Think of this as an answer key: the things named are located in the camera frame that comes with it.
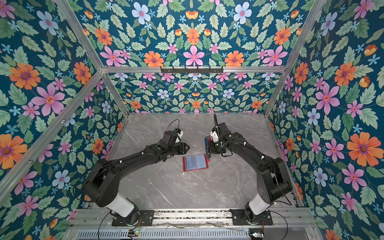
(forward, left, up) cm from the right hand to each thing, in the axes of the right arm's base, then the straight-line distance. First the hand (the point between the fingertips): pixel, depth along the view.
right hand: (212, 147), depth 87 cm
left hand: (+1, +13, 0) cm, 13 cm away
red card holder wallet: (-5, +13, -11) cm, 18 cm away
